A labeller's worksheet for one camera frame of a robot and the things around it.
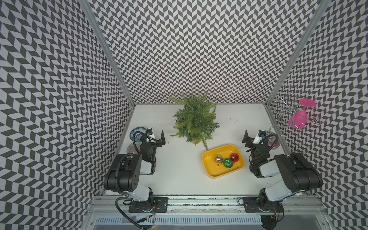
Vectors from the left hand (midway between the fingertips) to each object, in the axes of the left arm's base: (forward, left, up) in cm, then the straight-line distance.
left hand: (155, 131), depth 90 cm
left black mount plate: (-39, -5, -7) cm, 40 cm away
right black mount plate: (-39, -57, -9) cm, 69 cm away
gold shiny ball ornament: (-16, -40, -6) cm, 43 cm away
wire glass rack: (+15, -90, +7) cm, 92 cm away
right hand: (-2, -62, 0) cm, 62 cm away
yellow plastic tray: (-21, -37, -11) cm, 44 cm away
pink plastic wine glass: (-1, -84, +12) cm, 85 cm away
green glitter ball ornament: (-18, -45, -6) cm, 49 cm away
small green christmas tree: (-3, -26, +15) cm, 30 cm away
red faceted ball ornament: (-15, -49, -5) cm, 52 cm away
